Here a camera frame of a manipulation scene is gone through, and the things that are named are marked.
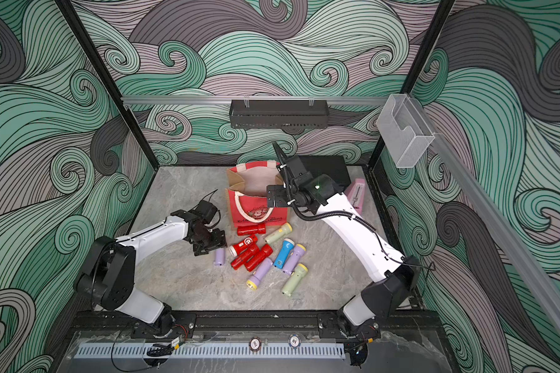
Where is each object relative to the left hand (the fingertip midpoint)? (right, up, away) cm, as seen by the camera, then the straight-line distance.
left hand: (221, 246), depth 87 cm
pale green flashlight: (+26, +5, +5) cm, 27 cm away
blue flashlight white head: (+25, -3, 0) cm, 25 cm away
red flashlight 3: (+17, -2, 0) cm, 17 cm away
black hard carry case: (+51, +33, +29) cm, 67 cm away
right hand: (+22, +20, -13) cm, 32 cm away
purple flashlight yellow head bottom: (+13, -11, -8) cm, 19 cm away
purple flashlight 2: (+28, -4, -2) cm, 29 cm away
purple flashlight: (0, -4, -1) cm, 4 cm away
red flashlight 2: (+9, -4, -2) cm, 10 cm away
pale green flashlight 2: (+28, -11, -6) cm, 31 cm away
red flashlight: (+11, +6, +4) cm, 13 cm away
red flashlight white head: (+9, +1, +2) cm, 9 cm away
